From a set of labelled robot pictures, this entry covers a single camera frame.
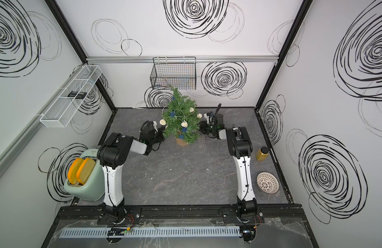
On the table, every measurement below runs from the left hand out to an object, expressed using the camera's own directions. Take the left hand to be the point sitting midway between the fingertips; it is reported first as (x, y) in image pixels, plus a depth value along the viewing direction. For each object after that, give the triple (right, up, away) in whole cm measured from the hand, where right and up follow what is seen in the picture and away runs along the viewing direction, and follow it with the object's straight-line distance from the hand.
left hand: (170, 129), depth 102 cm
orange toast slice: (-37, -16, -36) cm, 54 cm away
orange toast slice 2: (-33, -16, -34) cm, 50 cm away
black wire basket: (+5, +45, +22) cm, 51 cm away
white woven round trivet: (+55, -28, -19) cm, 65 cm away
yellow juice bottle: (+54, -13, -15) cm, 58 cm away
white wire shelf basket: (-48, +9, -30) cm, 57 cm away
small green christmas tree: (+10, +7, -24) cm, 27 cm away
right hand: (+16, +2, +3) cm, 17 cm away
